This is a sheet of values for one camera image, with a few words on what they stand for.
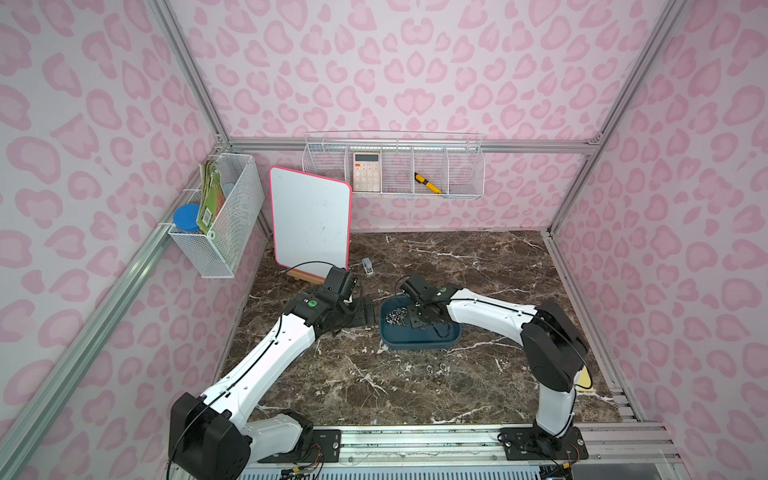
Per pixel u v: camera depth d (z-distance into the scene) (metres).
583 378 0.83
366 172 0.95
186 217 0.64
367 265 1.06
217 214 0.72
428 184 0.98
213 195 0.73
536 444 0.64
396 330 0.94
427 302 0.67
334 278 0.61
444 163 1.02
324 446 0.73
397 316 0.95
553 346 0.48
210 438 0.38
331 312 0.56
